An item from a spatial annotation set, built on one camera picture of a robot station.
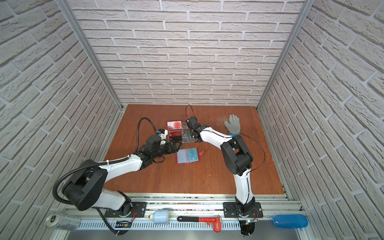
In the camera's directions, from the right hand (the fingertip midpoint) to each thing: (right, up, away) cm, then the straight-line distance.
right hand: (195, 132), depth 97 cm
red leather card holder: (-5, -15, -5) cm, 16 cm away
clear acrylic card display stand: (-5, -2, -8) cm, 10 cm away
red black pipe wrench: (+10, -41, -28) cm, 50 cm away
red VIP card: (-14, 0, 0) cm, 14 cm away
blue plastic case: (+47, -41, -27) cm, 68 cm away
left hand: (-11, -5, -10) cm, 16 cm away
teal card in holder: (-1, -14, -5) cm, 15 cm away
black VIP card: (-13, -4, 0) cm, 14 cm away
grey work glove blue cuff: (+28, +3, +10) cm, 30 cm away
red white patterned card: (-14, +5, 0) cm, 15 cm away
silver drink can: (-55, -35, -37) cm, 75 cm away
